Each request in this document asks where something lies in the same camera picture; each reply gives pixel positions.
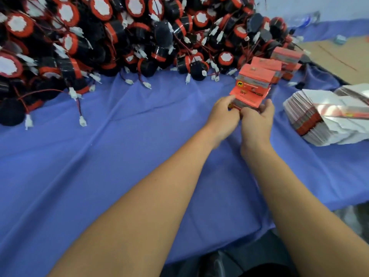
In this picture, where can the person's right hand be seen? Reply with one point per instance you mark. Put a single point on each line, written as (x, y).
(256, 127)

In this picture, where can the person's left hand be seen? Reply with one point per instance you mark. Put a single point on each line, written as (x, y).
(222, 121)

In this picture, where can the stack of box blanks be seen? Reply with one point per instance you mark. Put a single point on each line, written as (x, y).
(323, 115)

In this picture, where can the pile of black red buzzers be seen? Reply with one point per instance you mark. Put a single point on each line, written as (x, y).
(86, 37)

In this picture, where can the person's right forearm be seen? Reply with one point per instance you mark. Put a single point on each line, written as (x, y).
(311, 222)

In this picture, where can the person's left forearm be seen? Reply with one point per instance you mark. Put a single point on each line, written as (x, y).
(144, 216)

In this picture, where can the small teal box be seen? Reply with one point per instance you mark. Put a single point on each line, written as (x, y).
(341, 39)

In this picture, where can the brown cardboard sheet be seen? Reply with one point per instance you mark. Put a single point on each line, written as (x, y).
(340, 60)

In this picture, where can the clear plastic water bottle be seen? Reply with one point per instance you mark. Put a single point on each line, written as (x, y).
(304, 20)

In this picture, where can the blue table cloth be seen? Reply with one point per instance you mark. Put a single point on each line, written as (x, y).
(86, 170)

